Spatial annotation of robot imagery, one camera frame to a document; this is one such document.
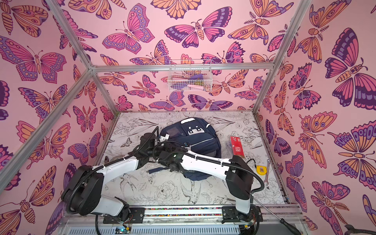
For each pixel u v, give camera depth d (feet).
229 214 2.39
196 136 3.11
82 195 1.41
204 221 2.39
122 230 2.38
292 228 2.25
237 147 3.20
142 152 2.25
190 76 3.17
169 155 1.89
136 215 2.41
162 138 2.61
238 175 1.44
